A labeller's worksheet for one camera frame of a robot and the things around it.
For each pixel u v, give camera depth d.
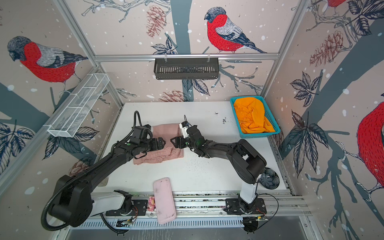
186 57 0.94
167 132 0.99
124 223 0.71
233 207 0.73
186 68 1.07
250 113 1.03
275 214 0.70
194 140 0.70
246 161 0.48
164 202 0.75
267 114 1.03
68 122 0.71
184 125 0.80
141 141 0.67
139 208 0.73
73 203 0.40
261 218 0.69
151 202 0.73
